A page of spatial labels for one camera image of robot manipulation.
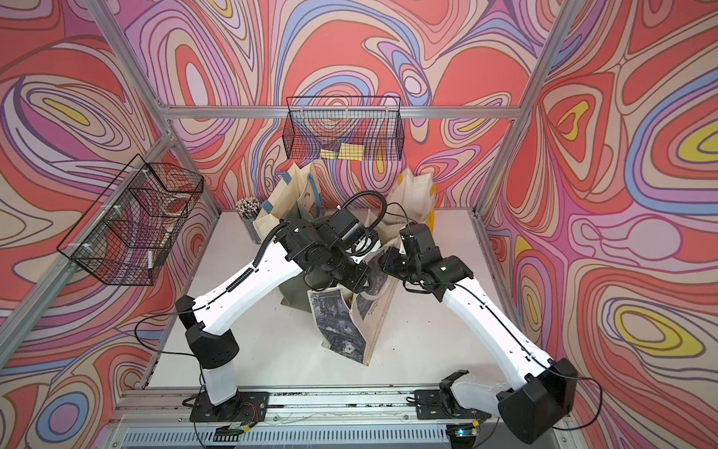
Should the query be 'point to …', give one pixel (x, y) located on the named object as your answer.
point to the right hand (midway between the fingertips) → (382, 269)
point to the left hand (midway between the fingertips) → (371, 285)
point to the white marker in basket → (150, 259)
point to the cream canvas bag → (349, 322)
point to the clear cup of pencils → (248, 209)
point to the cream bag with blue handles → (299, 185)
